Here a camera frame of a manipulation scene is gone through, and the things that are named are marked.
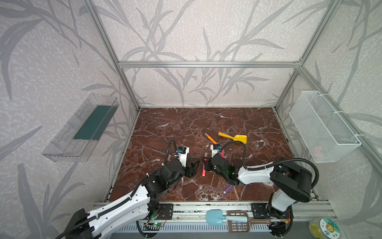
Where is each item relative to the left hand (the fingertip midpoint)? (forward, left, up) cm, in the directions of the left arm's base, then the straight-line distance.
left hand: (198, 157), depth 76 cm
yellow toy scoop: (+22, -27, -16) cm, 38 cm away
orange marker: (+21, -8, -16) cm, 28 cm away
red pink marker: (+2, -13, +1) cm, 13 cm away
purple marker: (-12, -17, -15) cm, 25 cm away
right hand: (+6, -2, -9) cm, 11 cm away
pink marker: (-4, -4, -12) cm, 13 cm away
